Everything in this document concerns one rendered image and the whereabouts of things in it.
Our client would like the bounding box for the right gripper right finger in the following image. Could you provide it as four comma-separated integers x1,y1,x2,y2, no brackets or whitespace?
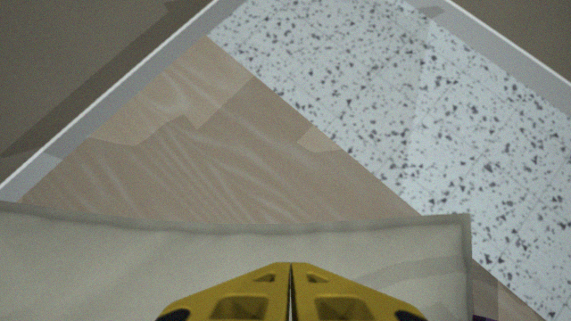
291,262,427,321

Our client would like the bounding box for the purple cloth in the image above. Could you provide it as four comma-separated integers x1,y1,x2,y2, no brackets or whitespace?
473,315,496,321

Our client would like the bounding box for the cream pillow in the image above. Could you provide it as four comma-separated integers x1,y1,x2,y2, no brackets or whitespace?
0,201,473,321

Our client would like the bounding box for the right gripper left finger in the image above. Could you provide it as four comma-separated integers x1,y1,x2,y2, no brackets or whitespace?
159,262,291,321

